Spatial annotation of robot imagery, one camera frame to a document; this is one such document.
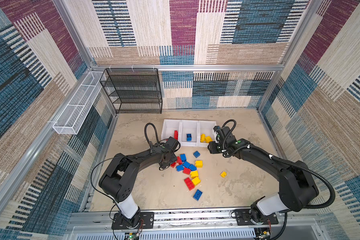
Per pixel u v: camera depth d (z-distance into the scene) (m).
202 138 0.99
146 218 0.75
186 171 0.88
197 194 0.81
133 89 1.08
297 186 0.43
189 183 0.83
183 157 0.93
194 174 0.87
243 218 0.73
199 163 0.90
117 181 0.47
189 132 1.06
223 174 0.87
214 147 0.79
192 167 0.90
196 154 0.94
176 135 1.00
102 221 0.75
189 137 1.00
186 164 0.92
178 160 0.92
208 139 0.99
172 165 0.90
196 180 0.84
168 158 0.69
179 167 0.90
